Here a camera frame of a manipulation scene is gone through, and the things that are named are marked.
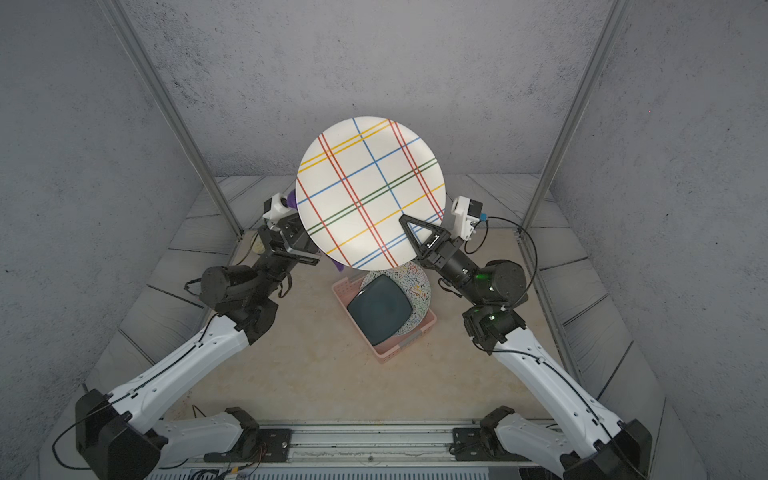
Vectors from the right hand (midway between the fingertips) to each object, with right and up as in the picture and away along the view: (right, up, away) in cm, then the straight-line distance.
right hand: (398, 229), depth 49 cm
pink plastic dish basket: (-16, -16, +51) cm, 56 cm away
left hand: (-12, +1, -3) cm, 13 cm away
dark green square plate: (-5, -21, +45) cm, 50 cm away
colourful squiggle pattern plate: (+7, -15, +44) cm, 47 cm away
